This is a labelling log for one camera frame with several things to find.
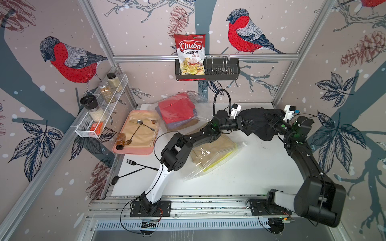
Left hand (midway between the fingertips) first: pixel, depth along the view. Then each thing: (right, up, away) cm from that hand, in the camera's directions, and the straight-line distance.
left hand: (255, 121), depth 77 cm
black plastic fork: (-70, -26, +13) cm, 76 cm away
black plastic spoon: (-78, -34, +7) cm, 86 cm away
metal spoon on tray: (-73, -2, +32) cm, 80 cm away
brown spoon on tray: (-77, -14, +21) cm, 81 cm away
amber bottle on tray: (-81, -13, +18) cm, 84 cm away
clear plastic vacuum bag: (-27, +4, +33) cm, 43 cm away
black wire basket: (-17, +38, +30) cm, 51 cm away
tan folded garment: (-27, -19, +6) cm, 34 cm away
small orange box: (-74, -2, -14) cm, 76 cm away
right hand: (+5, +5, +2) cm, 7 cm away
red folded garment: (-46, +9, +29) cm, 55 cm away
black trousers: (+4, 0, +2) cm, 4 cm away
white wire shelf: (-82, 0, -6) cm, 82 cm away
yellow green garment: (-17, -24, +11) cm, 31 cm away
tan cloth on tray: (-72, -7, +30) cm, 78 cm away
